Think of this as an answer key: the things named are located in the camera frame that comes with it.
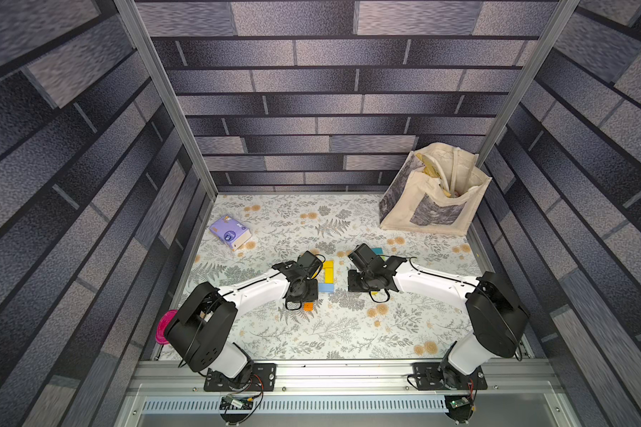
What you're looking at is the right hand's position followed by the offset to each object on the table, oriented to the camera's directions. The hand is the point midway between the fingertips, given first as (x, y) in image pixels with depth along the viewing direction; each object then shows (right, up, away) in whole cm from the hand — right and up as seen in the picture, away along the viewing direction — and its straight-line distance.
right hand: (349, 281), depth 89 cm
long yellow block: (-7, +3, +9) cm, 12 cm away
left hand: (-12, -4, -1) cm, 13 cm away
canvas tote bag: (+28, +31, -1) cm, 42 cm away
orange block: (-14, -7, -3) cm, 16 cm away
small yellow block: (-7, +2, +6) cm, 10 cm away
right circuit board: (+30, -30, -16) cm, 45 cm away
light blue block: (-8, -3, +3) cm, 9 cm away
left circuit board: (-35, -29, -18) cm, 48 cm away
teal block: (+13, +9, +12) cm, 20 cm away
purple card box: (-45, +16, +12) cm, 49 cm away
